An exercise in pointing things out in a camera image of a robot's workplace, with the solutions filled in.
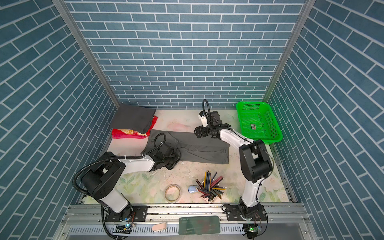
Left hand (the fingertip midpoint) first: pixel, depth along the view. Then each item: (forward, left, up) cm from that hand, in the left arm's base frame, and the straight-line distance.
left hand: (182, 158), depth 92 cm
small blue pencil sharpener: (-19, -6, +2) cm, 20 cm away
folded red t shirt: (+17, +41, +4) cm, 45 cm away
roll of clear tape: (-20, +5, -2) cm, 20 cm away
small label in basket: (+26, -52, 0) cm, 58 cm away
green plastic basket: (+30, -56, 0) cm, 64 cm away
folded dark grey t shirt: (+34, +39, +1) cm, 52 cm away
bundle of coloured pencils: (-20, -16, +7) cm, 26 cm away
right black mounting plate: (-30, -27, 0) cm, 40 cm away
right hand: (+16, -11, +11) cm, 22 cm away
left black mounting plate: (-30, +23, +5) cm, 38 cm away
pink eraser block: (-35, +9, 0) cm, 36 cm away
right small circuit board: (-37, -35, -1) cm, 50 cm away
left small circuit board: (-35, +26, -2) cm, 44 cm away
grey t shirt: (+8, -6, -1) cm, 10 cm away
